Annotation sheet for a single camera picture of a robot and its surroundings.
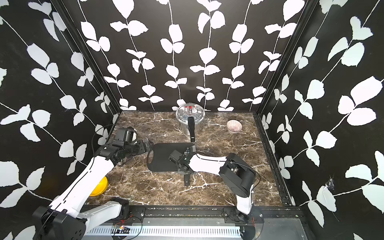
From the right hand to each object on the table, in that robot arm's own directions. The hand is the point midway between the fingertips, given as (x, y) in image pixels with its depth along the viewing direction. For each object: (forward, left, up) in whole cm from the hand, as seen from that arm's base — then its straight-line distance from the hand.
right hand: (186, 168), depth 89 cm
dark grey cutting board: (+7, +19, +1) cm, 20 cm away
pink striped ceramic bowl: (+34, -34, 0) cm, 48 cm away
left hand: (+6, +21, +17) cm, 28 cm away
